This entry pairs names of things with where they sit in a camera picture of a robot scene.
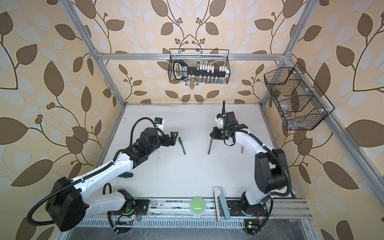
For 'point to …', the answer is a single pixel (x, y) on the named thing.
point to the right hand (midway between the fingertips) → (212, 135)
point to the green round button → (197, 205)
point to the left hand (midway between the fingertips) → (172, 130)
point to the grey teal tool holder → (219, 196)
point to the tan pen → (242, 149)
